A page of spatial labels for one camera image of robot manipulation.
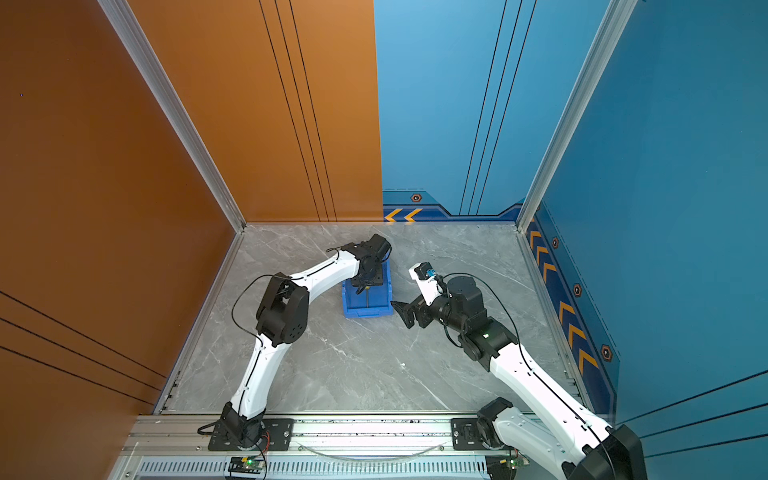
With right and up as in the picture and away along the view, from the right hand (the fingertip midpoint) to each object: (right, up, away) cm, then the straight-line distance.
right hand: (404, 291), depth 75 cm
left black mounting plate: (-31, -36, -1) cm, 48 cm away
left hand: (-9, +1, +28) cm, 29 cm away
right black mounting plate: (+15, -35, -2) cm, 38 cm away
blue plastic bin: (-10, -6, +23) cm, 25 cm away
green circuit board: (-37, -41, -4) cm, 55 cm away
